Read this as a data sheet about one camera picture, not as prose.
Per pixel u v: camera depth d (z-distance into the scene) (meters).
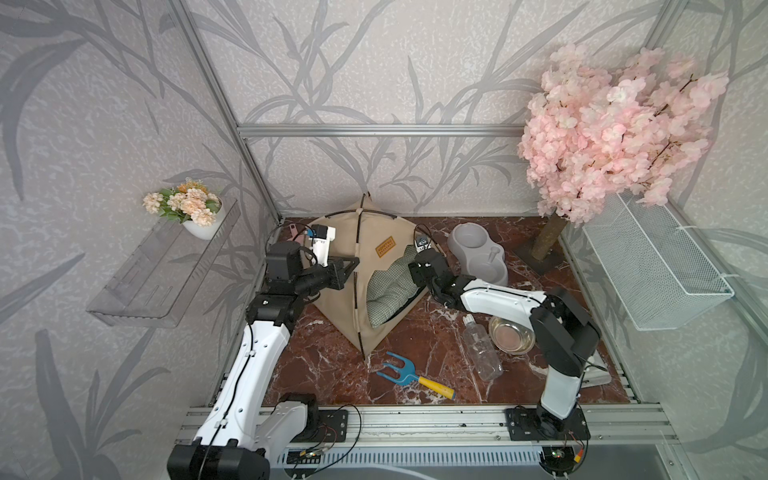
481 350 0.84
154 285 0.64
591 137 0.64
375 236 0.79
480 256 1.03
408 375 0.81
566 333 0.48
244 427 0.39
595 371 0.83
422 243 0.79
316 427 0.72
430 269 0.68
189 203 0.61
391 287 0.96
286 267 0.54
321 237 0.63
